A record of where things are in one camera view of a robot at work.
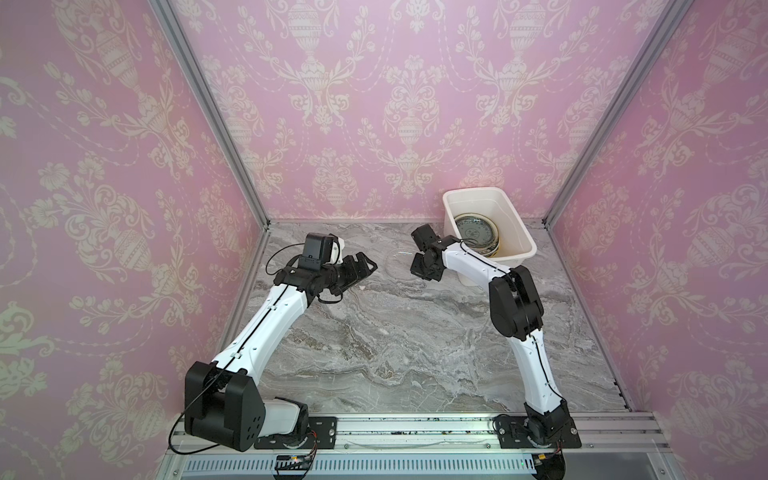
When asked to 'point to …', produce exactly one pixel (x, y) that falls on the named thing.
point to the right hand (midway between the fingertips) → (418, 271)
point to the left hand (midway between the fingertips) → (369, 272)
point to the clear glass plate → (398, 264)
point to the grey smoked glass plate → (479, 233)
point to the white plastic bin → (515, 242)
